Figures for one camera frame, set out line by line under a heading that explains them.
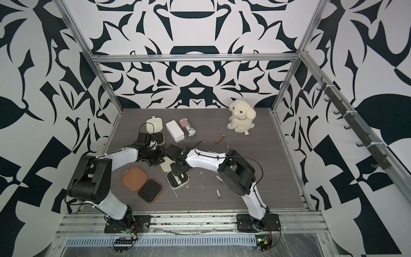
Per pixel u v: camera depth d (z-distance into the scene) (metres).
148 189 0.84
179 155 0.67
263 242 0.71
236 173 0.50
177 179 0.87
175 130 1.03
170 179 0.86
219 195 0.83
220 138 1.04
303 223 0.76
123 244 0.73
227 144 1.02
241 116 0.96
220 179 0.87
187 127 1.05
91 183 0.46
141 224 0.75
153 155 0.81
